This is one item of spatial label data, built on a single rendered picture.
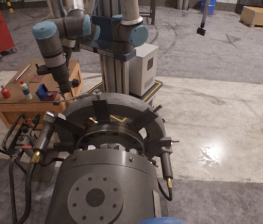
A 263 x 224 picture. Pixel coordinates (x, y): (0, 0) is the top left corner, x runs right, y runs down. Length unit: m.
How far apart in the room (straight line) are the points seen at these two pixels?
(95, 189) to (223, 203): 1.36
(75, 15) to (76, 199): 0.77
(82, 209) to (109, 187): 0.13
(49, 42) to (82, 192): 0.59
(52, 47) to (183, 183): 1.55
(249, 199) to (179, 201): 0.67
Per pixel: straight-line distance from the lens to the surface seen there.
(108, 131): 1.02
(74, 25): 0.86
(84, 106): 1.01
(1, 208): 2.02
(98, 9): 1.74
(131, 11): 1.19
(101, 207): 0.70
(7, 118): 2.45
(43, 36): 0.75
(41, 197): 1.87
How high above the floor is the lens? 1.59
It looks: 43 degrees down
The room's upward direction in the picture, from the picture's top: straight up
